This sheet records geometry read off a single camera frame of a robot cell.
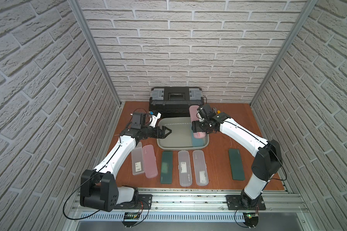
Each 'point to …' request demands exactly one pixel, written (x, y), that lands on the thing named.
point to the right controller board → (251, 219)
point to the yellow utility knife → (218, 111)
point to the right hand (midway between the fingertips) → (199, 127)
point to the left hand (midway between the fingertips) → (167, 128)
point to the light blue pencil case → (197, 142)
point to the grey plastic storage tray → (180, 138)
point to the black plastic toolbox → (175, 101)
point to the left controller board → (130, 215)
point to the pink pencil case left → (150, 166)
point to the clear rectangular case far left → (137, 159)
